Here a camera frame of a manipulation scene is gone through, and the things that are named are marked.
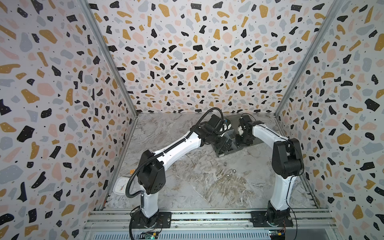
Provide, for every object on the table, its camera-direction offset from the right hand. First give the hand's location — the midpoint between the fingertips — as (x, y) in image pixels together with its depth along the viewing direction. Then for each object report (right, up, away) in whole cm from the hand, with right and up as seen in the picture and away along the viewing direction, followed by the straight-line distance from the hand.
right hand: (236, 140), depth 98 cm
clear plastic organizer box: (-1, -4, -1) cm, 4 cm away
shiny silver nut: (-3, -18, -8) cm, 19 cm away
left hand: (-10, +2, -17) cm, 20 cm away
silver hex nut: (-8, -14, -5) cm, 17 cm away
